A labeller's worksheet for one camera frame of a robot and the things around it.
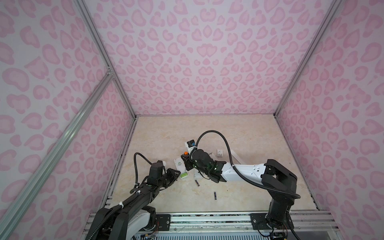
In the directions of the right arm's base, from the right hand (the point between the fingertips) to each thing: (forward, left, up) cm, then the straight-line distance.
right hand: (182, 155), depth 82 cm
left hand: (-5, +1, -10) cm, 11 cm away
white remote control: (+6, -17, -13) cm, 23 cm away
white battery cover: (+8, -32, -15) cm, 37 cm away
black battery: (-16, -18, -14) cm, 28 cm away
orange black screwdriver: (-1, -2, +3) cm, 4 cm away
